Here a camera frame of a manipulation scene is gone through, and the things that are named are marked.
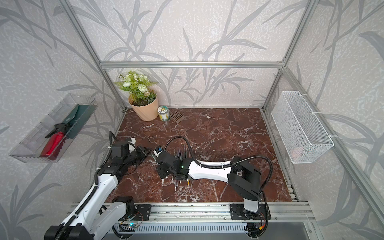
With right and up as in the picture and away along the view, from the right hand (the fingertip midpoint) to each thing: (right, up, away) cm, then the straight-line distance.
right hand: (158, 165), depth 78 cm
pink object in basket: (+69, +8, -7) cm, 70 cm away
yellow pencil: (+16, -11, +4) cm, 20 cm away
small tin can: (-5, +29, +30) cm, 42 cm away
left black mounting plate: (-6, -22, -5) cm, 23 cm away
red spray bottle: (-38, +17, -17) cm, 45 cm away
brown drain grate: (+4, +27, +34) cm, 44 cm away
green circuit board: (-10, -26, -8) cm, 29 cm away
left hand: (-4, +8, +3) cm, 10 cm away
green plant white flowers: (-18, +47, +17) cm, 53 cm away
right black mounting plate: (+41, -22, -5) cm, 47 cm away
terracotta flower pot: (-13, +30, +24) cm, 40 cm away
